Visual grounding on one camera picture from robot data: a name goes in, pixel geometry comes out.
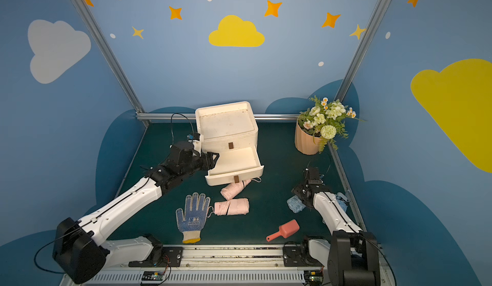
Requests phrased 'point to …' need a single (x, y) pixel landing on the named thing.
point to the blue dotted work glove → (196, 211)
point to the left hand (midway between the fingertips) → (214, 152)
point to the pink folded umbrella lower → (233, 206)
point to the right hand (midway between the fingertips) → (302, 191)
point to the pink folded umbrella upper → (230, 190)
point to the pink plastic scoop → (285, 230)
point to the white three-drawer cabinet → (230, 131)
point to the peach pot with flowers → (322, 123)
